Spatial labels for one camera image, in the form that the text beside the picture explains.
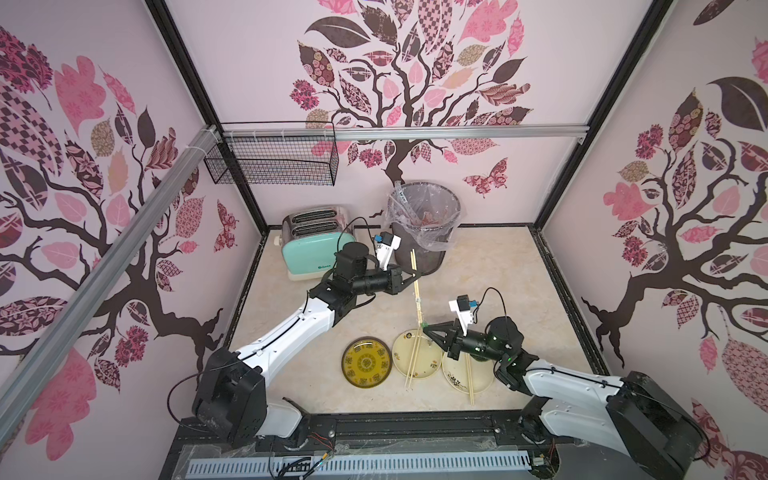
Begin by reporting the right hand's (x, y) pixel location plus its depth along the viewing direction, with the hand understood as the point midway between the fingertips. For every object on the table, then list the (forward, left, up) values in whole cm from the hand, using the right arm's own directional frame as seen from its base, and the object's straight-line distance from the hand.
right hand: (427, 330), depth 74 cm
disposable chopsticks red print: (-8, -12, -16) cm, 21 cm away
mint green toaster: (+33, +35, 0) cm, 48 cm away
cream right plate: (-5, -9, -16) cm, 19 cm away
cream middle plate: (-1, -2, -15) cm, 16 cm away
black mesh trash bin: (+28, -3, -8) cm, 29 cm away
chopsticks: (+4, +2, +3) cm, 6 cm away
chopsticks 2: (-2, +3, -15) cm, 16 cm away
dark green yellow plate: (-2, +17, -17) cm, 24 cm away
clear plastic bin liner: (+47, -4, -4) cm, 47 cm away
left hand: (+9, +1, +9) cm, 13 cm away
